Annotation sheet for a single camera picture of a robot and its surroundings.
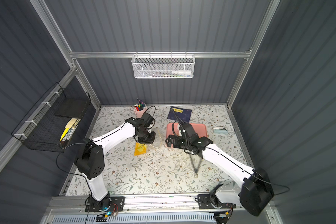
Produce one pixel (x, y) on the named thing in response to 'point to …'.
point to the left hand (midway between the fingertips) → (155, 143)
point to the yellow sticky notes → (71, 122)
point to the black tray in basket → (73, 107)
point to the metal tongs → (195, 171)
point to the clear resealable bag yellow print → (141, 149)
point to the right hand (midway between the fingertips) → (174, 141)
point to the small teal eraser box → (221, 130)
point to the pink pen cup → (140, 108)
